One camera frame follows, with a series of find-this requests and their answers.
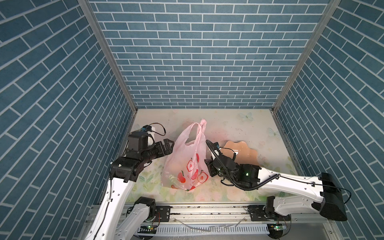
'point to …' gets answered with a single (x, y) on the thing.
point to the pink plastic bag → (187, 164)
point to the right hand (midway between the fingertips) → (204, 158)
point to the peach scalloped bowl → (244, 154)
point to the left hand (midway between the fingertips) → (168, 144)
